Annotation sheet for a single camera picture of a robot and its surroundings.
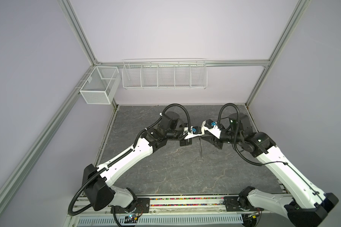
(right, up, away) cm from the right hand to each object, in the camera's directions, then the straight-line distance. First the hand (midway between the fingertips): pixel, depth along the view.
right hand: (204, 132), depth 69 cm
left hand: (-3, -1, -1) cm, 3 cm away
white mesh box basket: (-69, +31, +32) cm, 82 cm away
